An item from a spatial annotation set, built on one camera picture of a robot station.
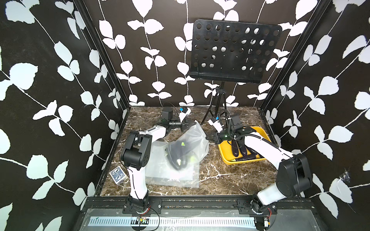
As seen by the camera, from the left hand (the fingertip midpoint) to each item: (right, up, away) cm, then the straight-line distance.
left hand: (195, 120), depth 89 cm
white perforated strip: (+7, -51, -19) cm, 54 cm away
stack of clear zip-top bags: (-22, -31, -3) cm, 39 cm away
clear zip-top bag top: (0, -10, 0) cm, 10 cm away
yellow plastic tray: (+21, -20, +5) cm, 30 cm away
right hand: (+6, -9, -7) cm, 13 cm away
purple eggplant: (-9, -20, -2) cm, 22 cm away
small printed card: (-45, -32, -7) cm, 56 cm away
